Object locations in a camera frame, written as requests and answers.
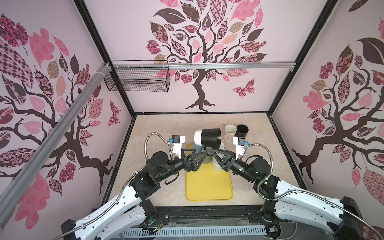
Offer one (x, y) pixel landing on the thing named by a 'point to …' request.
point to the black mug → (241, 131)
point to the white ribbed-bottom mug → (222, 145)
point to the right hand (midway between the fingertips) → (213, 150)
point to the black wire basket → (138, 79)
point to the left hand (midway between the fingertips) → (202, 155)
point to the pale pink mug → (231, 130)
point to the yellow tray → (206, 184)
